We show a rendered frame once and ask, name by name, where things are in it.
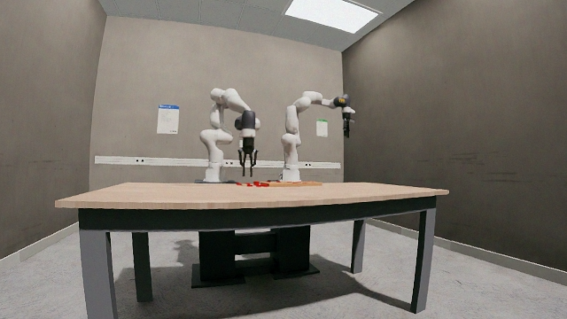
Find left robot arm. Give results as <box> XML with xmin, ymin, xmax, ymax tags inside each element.
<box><xmin>278</xmin><ymin>91</ymin><xmax>355</xmax><ymax>182</ymax></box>

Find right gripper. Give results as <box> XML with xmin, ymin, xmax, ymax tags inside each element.
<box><xmin>238</xmin><ymin>137</ymin><xmax>258</xmax><ymax>176</ymax></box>

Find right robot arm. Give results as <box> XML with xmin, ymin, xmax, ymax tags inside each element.
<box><xmin>199</xmin><ymin>88</ymin><xmax>260</xmax><ymax>182</ymax></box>

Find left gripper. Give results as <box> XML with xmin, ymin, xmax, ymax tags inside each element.
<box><xmin>342</xmin><ymin>113</ymin><xmax>350</xmax><ymax>138</ymax></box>

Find tan counting tray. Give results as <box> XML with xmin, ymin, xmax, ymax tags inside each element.
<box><xmin>260</xmin><ymin>182</ymin><xmax>322</xmax><ymax>187</ymax></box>

